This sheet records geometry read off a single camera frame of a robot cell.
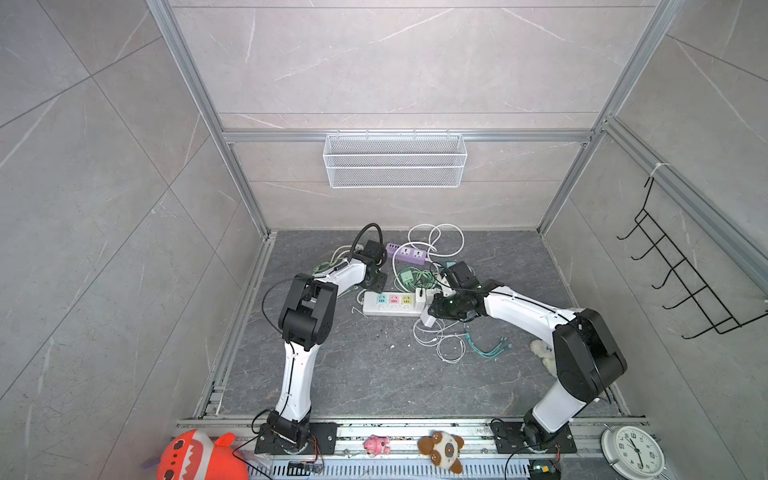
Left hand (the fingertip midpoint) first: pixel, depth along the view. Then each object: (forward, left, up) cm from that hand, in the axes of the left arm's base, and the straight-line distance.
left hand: (374, 276), depth 104 cm
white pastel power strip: (-12, -5, +1) cm, 13 cm away
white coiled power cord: (+18, -28, -2) cm, 33 cm away
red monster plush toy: (-52, +40, +7) cm, 66 cm away
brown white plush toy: (-53, -17, +2) cm, 55 cm away
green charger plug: (-1, -12, +1) cm, 12 cm away
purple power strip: (+9, -16, 0) cm, 18 cm away
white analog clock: (-55, -60, +3) cm, 82 cm away
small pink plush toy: (-51, -1, +2) cm, 51 cm away
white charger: (-13, -14, +8) cm, 21 cm away
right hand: (-16, -18, +5) cm, 25 cm away
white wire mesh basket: (+28, -8, +28) cm, 41 cm away
